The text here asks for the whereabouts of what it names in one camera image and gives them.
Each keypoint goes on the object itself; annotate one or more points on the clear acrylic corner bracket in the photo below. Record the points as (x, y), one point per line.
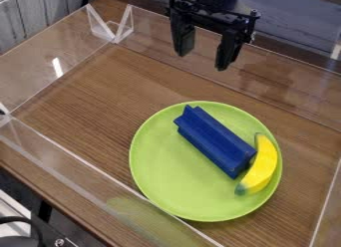
(113, 31)

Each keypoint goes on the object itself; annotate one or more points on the blue block object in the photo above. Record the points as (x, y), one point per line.
(216, 141)

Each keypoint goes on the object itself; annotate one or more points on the green round plate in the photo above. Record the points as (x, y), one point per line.
(174, 175)

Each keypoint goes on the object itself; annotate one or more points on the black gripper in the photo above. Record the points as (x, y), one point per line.
(228, 17)

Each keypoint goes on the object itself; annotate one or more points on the black metal base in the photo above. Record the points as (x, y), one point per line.
(53, 237)

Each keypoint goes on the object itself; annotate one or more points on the yellow toy banana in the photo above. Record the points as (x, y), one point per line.
(260, 173)

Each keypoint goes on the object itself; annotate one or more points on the clear acrylic enclosure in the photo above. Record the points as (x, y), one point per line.
(78, 93)

